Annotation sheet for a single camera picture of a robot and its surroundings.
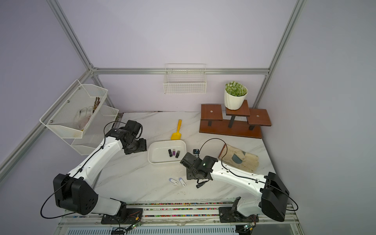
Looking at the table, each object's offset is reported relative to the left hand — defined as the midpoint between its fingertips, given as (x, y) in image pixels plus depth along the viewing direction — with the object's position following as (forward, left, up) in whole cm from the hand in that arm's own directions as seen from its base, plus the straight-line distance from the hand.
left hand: (140, 150), depth 82 cm
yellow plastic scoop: (+22, -19, -15) cm, 32 cm away
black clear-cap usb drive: (+5, -20, -13) cm, 25 cm away
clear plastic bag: (+12, +29, +16) cm, 36 cm away
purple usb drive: (+8, -17, -14) cm, 24 cm away
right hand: (-12, -31, -6) cm, 34 cm away
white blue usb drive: (-13, -19, -14) cm, 27 cm away
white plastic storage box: (+7, -9, -14) cm, 18 cm away
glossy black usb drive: (+7, -15, -14) cm, 21 cm away
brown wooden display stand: (+34, -72, -14) cm, 81 cm away
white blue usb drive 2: (-12, -24, -15) cm, 30 cm away
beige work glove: (+1, -62, -13) cm, 63 cm away
